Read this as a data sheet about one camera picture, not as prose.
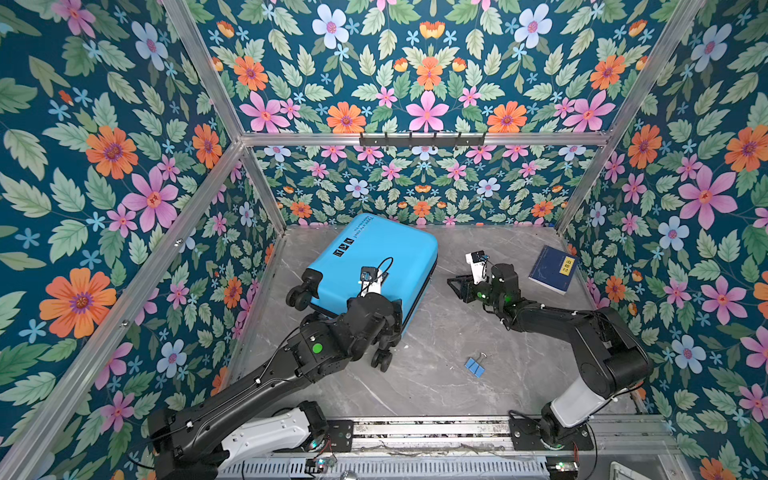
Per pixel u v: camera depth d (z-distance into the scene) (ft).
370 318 1.54
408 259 2.91
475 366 2.75
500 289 2.40
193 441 1.26
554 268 3.51
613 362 1.51
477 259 2.66
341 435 2.42
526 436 2.41
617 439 2.42
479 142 3.00
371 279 1.88
